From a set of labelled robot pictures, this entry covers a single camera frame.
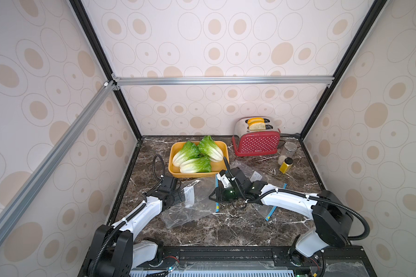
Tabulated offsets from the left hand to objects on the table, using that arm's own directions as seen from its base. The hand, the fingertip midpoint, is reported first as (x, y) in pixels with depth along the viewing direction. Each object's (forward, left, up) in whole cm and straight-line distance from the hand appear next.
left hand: (178, 197), depth 88 cm
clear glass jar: (+24, -60, +10) cm, 66 cm away
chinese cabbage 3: (+16, -11, +5) cm, 20 cm away
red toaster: (+30, -43, +9) cm, 53 cm away
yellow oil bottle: (+18, -59, +4) cm, 62 cm away
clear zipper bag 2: (-15, -35, +25) cm, 46 cm away
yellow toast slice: (+40, -42, +18) cm, 60 cm away
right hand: (-2, -19, +7) cm, 20 cm away
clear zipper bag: (-1, -11, -4) cm, 12 cm away
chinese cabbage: (+26, -4, +6) cm, 27 cm away
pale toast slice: (+37, -43, +16) cm, 59 cm away
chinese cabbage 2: (+28, -15, +6) cm, 33 cm away
